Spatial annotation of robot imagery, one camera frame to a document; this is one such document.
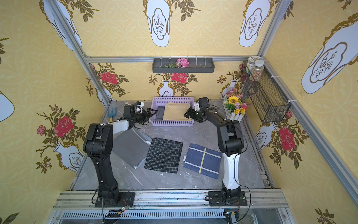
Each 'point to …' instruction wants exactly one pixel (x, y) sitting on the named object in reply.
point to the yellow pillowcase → (175, 111)
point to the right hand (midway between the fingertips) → (193, 114)
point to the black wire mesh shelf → (272, 104)
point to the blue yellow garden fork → (111, 115)
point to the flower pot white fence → (234, 106)
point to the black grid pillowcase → (163, 155)
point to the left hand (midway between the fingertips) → (150, 112)
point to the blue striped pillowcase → (203, 160)
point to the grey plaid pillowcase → (160, 112)
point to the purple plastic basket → (186, 122)
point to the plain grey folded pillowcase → (132, 146)
